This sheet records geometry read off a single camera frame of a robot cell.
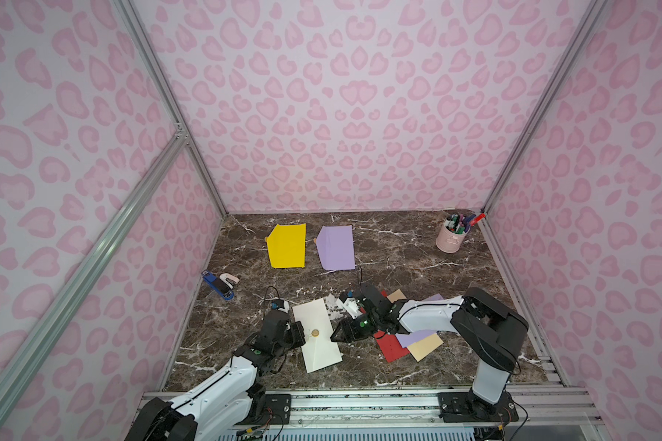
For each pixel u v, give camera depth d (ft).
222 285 3.18
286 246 3.63
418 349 2.74
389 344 2.76
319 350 2.76
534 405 2.46
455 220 3.30
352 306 2.68
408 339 2.80
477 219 3.14
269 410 2.37
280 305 2.58
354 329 2.52
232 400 1.75
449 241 3.31
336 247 3.58
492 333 1.56
